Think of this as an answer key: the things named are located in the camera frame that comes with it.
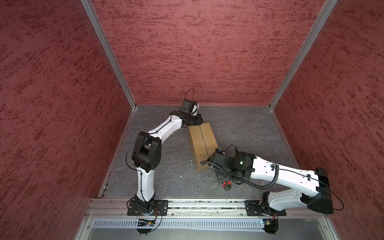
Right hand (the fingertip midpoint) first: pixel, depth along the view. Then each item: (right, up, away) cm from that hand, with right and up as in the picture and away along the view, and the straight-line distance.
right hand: (222, 178), depth 71 cm
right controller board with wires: (+24, -24, +1) cm, 34 cm away
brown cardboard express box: (-9, +16, +10) cm, 21 cm away
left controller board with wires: (-38, -23, +1) cm, 44 cm away
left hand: (-9, +27, +22) cm, 36 cm away
